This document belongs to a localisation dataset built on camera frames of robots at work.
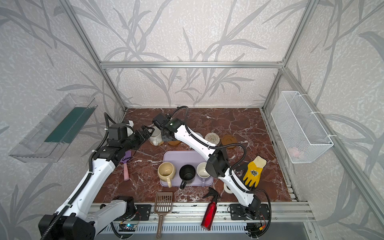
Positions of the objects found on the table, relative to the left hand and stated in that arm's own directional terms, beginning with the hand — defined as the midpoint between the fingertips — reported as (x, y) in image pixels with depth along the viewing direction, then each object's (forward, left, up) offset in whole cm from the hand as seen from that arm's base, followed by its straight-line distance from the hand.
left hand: (152, 128), depth 78 cm
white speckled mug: (+3, +2, -14) cm, 14 cm away
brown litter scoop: (-31, -6, -24) cm, 40 cm away
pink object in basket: (-12, -72, -2) cm, 73 cm away
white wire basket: (-12, -68, +12) cm, 70 cm away
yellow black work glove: (-14, -57, -21) cm, 63 cm away
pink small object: (-16, +17, -22) cm, 32 cm away
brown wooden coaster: (+5, -8, -23) cm, 25 cm away
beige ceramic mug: (-15, -6, -23) cm, 28 cm away
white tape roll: (-24, -40, -22) cm, 52 cm away
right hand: (+4, -7, -10) cm, 13 cm away
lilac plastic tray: (-5, -13, -27) cm, 30 cm away
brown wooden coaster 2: (+8, -45, -24) cm, 51 cm away
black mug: (-17, -18, -22) cm, 33 cm away
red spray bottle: (-36, -31, -20) cm, 51 cm away
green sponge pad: (-8, +30, +12) cm, 33 cm away
